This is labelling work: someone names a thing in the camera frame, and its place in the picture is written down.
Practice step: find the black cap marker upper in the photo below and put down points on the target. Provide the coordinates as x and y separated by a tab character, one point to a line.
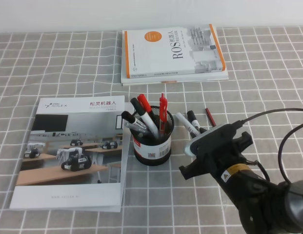
145	117

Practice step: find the red ballpoint pen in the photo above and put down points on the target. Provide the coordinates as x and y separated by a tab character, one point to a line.
163	112

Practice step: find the red pencil with eraser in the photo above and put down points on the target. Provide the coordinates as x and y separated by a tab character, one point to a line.
210	118

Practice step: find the white lower book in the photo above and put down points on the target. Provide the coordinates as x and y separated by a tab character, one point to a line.
178	79

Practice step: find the grey silver pen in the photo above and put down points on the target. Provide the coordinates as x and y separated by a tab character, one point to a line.
141	132

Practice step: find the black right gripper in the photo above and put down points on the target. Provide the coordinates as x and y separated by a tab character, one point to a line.
225	164

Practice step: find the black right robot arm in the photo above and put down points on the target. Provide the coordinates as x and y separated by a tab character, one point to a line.
264	207

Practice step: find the black cap marker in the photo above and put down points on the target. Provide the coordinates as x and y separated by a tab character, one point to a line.
145	117
131	119

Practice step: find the red cap marker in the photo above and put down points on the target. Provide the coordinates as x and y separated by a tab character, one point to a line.
144	103

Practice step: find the AgileX robotics brochure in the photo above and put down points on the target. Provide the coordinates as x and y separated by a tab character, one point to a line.
75	157

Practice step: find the black whiteboard marker on table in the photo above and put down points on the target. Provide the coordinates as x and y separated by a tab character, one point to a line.
193	120

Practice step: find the black cap marker lower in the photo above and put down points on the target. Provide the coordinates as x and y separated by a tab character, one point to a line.
131	119

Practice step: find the black mesh pen holder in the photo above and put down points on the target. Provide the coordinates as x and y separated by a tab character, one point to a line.
153	152

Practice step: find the translucent white pen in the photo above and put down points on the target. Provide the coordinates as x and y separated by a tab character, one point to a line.
188	126

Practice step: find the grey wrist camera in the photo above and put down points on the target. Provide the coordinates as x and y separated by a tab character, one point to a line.
210	140

